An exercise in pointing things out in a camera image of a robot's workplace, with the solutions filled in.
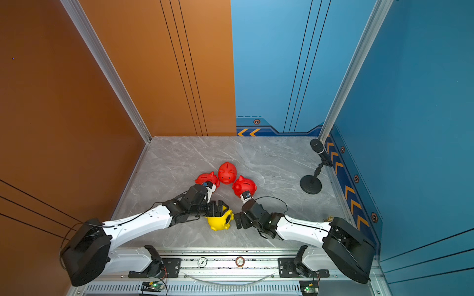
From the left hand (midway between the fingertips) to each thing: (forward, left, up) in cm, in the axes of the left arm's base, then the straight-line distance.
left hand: (224, 206), depth 83 cm
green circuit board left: (-29, +24, -8) cm, 39 cm away
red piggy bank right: (+10, -8, +2) cm, 13 cm away
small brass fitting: (-5, -48, -1) cm, 48 cm away
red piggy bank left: (+13, +8, +3) cm, 16 cm away
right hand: (-2, -9, -4) cm, 10 cm away
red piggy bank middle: (+17, 0, +1) cm, 17 cm away
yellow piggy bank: (-8, 0, +1) cm, 8 cm away
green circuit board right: (-30, -36, -9) cm, 47 cm away
